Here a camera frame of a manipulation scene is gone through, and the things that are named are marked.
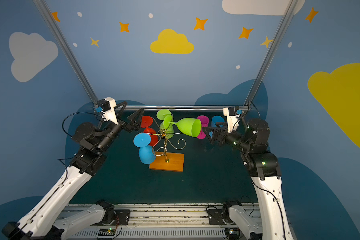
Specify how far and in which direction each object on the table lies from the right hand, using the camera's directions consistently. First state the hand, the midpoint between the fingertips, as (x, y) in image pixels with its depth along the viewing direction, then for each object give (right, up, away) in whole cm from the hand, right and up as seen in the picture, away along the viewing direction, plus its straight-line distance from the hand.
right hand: (212, 124), depth 60 cm
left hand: (-32, +8, -2) cm, 34 cm away
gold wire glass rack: (-20, -8, +7) cm, 23 cm away
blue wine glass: (-29, -14, +10) cm, 34 cm away
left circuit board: (-49, -53, +12) cm, 74 cm away
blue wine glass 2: (+11, +4, +36) cm, 38 cm away
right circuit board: (+13, -54, +13) cm, 57 cm away
